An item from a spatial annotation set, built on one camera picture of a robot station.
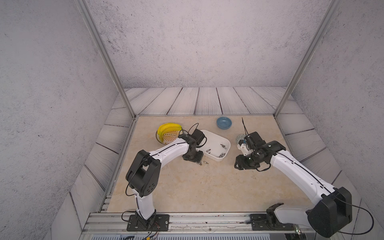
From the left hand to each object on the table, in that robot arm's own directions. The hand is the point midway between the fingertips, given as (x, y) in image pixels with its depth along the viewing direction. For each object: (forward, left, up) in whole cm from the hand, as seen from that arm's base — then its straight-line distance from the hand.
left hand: (199, 160), depth 89 cm
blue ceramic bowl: (+32, -20, -3) cm, 38 cm away
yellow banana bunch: (+27, +22, 0) cm, 35 cm away
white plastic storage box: (+13, -12, -6) cm, 18 cm away
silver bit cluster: (+10, -5, -5) cm, 12 cm away
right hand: (-7, -21, +7) cm, 23 cm away
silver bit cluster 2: (+2, -4, -6) cm, 7 cm away
